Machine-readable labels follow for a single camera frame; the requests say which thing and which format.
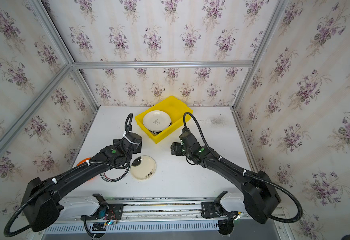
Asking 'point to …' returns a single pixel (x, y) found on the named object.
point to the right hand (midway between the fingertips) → (174, 148)
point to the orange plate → (84, 160)
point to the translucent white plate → (156, 120)
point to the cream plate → (143, 167)
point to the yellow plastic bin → (175, 108)
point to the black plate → (155, 133)
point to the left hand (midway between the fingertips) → (130, 140)
